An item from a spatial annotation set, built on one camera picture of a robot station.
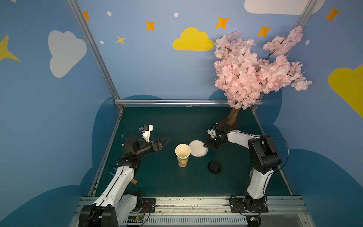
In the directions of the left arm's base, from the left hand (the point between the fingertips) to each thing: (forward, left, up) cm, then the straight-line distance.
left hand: (167, 137), depth 77 cm
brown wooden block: (-18, +18, -19) cm, 33 cm away
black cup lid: (-8, -29, -22) cm, 37 cm away
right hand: (+8, -26, -21) cm, 34 cm away
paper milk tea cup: (-3, -9, -11) cm, 14 cm away
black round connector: (-35, -47, -24) cm, 64 cm away
